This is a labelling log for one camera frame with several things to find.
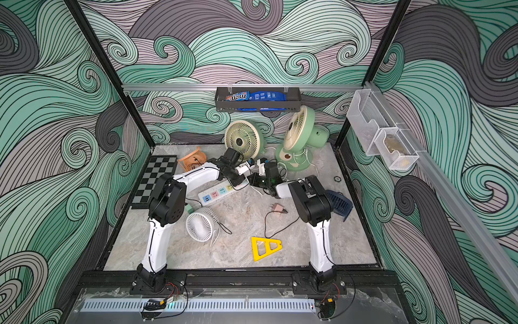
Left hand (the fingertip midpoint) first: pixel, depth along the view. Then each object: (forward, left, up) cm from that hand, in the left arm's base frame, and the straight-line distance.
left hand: (242, 173), depth 100 cm
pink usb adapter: (-17, -17, -4) cm, 24 cm away
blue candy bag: (+23, -8, +30) cm, 38 cm away
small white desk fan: (-29, +14, +4) cm, 32 cm away
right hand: (0, -4, -3) cm, 5 cm away
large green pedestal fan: (+4, -27, +23) cm, 36 cm away
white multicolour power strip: (-11, +14, -3) cm, 18 cm away
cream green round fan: (+16, -2, +9) cm, 19 cm away
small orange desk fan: (+7, +26, +1) cm, 27 cm away
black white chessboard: (+7, +46, -3) cm, 47 cm away
